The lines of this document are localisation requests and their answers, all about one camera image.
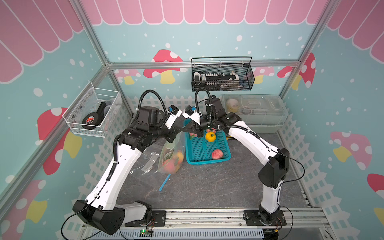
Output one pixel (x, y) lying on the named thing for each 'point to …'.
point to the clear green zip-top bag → (172, 155)
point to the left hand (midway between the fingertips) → (179, 131)
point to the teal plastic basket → (198, 150)
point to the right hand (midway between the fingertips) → (184, 128)
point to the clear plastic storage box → (260, 113)
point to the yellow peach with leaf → (210, 136)
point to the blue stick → (165, 182)
